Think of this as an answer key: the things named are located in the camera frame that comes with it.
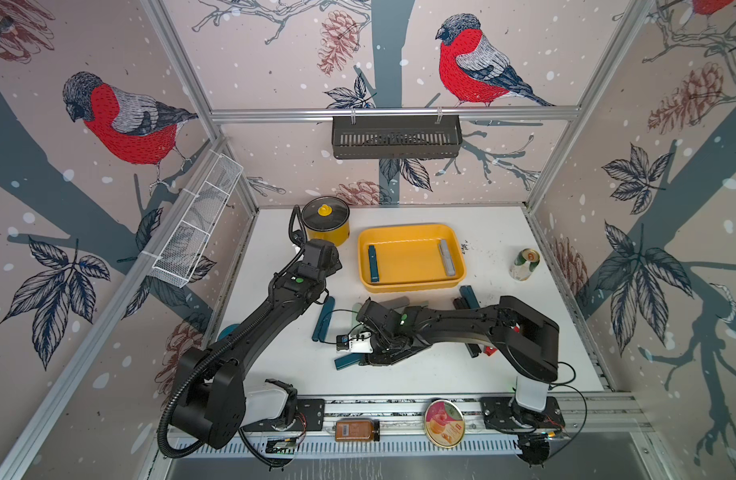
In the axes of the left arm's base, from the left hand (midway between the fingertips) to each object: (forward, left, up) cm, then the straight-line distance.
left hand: (323, 252), depth 86 cm
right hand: (-23, -12, -15) cm, 30 cm away
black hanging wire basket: (+43, -23, +12) cm, 50 cm away
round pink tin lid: (-41, -32, -14) cm, 53 cm away
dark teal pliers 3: (-6, -45, -15) cm, 48 cm away
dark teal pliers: (+6, -14, -15) cm, 22 cm away
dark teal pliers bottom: (-26, -8, -14) cm, 31 cm away
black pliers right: (-8, -42, -16) cm, 46 cm away
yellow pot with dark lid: (+20, +2, -7) cm, 21 cm away
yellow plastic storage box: (+10, -27, -17) cm, 34 cm away
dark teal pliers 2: (-14, 0, -17) cm, 22 cm away
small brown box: (-42, -11, -13) cm, 45 cm away
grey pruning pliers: (+8, -40, -14) cm, 43 cm away
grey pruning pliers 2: (-8, -22, -16) cm, 29 cm away
